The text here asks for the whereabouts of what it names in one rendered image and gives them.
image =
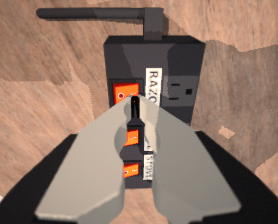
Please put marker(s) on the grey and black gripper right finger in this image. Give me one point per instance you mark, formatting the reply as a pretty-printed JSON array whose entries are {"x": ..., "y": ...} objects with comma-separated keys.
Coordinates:
[{"x": 195, "y": 179}]

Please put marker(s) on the black power strip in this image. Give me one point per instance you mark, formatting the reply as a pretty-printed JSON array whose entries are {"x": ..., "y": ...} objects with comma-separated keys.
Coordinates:
[{"x": 163, "y": 68}]

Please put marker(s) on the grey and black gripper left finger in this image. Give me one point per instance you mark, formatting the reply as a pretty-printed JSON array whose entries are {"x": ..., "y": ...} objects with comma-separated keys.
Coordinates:
[{"x": 81, "y": 181}]

